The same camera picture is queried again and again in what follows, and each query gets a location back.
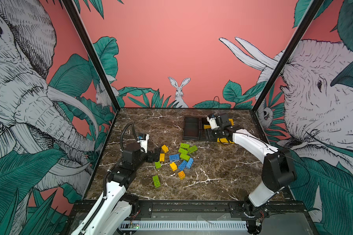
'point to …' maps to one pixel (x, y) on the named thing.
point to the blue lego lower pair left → (182, 165)
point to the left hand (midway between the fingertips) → (154, 145)
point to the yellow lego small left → (162, 157)
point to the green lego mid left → (158, 165)
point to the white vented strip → (183, 225)
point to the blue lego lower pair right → (189, 163)
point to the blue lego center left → (174, 157)
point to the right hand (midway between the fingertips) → (206, 130)
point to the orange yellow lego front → (181, 175)
